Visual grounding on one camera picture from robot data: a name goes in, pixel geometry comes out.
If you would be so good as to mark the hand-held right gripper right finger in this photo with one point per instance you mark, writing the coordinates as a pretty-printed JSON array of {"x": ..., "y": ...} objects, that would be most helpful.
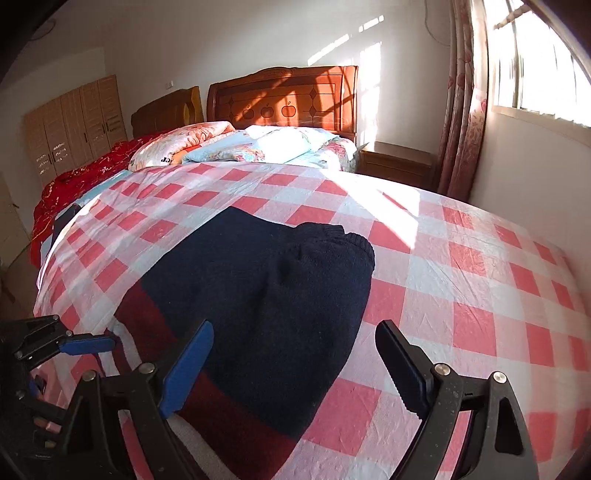
[{"x": 401, "y": 369}]

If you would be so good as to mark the dark cloth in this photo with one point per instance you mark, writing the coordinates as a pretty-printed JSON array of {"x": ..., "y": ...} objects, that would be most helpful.
[{"x": 64, "y": 224}]

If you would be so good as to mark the light blue floral quilt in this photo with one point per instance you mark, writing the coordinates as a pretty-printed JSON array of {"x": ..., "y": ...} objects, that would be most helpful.
[{"x": 277, "y": 145}]

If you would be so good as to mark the pink checked bed sheet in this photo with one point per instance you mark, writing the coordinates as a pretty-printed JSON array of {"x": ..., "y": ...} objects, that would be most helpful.
[{"x": 461, "y": 286}]

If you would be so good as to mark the red grey striped navy sweater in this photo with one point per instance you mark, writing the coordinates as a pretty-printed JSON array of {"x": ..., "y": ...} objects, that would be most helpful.
[{"x": 277, "y": 300}]

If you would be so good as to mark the barred window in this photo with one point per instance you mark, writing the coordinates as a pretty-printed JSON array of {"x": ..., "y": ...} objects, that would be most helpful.
[{"x": 540, "y": 60}]

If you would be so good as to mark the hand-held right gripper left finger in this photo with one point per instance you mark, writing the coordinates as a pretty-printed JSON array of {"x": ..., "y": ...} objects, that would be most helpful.
[{"x": 184, "y": 369}]

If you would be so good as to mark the red patterned blanket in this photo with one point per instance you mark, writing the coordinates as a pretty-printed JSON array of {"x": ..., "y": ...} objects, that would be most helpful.
[{"x": 74, "y": 184}]

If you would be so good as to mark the orange wooden headboard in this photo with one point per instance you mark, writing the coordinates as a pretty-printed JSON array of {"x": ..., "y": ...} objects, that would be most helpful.
[{"x": 286, "y": 101}]

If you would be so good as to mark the pink floral curtain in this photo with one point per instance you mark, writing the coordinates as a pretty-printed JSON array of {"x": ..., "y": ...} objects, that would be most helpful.
[{"x": 461, "y": 106}]

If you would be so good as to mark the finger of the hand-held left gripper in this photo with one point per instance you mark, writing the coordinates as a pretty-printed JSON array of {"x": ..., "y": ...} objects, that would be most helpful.
[{"x": 87, "y": 345}]

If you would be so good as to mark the dark brown wooden headboard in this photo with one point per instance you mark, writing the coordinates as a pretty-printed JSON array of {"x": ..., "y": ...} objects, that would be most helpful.
[{"x": 161, "y": 113}]

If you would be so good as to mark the light wooden wardrobe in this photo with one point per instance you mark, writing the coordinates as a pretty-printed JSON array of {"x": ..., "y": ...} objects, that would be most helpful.
[{"x": 69, "y": 129}]

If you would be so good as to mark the wooden nightstand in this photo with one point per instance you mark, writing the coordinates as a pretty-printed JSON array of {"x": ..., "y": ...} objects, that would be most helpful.
[{"x": 397, "y": 164}]

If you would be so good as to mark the pink floral quilt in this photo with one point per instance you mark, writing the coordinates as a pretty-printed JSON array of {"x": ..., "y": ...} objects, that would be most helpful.
[{"x": 175, "y": 145}]

